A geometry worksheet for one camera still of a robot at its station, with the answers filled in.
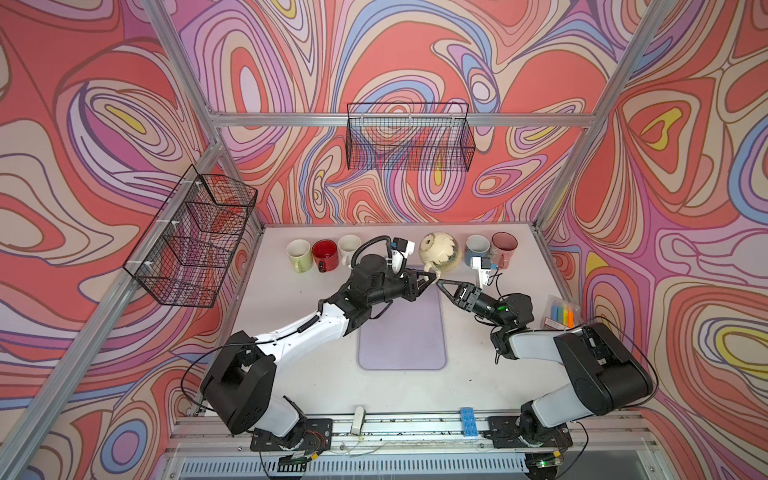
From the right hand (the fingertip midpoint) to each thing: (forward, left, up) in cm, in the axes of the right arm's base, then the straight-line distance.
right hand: (438, 289), depth 76 cm
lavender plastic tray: (-3, +8, -21) cm, 23 cm away
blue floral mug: (+27, -19, -14) cm, 36 cm away
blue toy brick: (-27, -7, -20) cm, 35 cm away
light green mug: (+23, +42, -11) cm, 49 cm away
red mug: (+26, +34, -15) cm, 46 cm away
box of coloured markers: (+3, -42, -21) cm, 47 cm away
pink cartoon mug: (+25, -28, -12) cm, 40 cm away
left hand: (+1, +1, +5) cm, 5 cm away
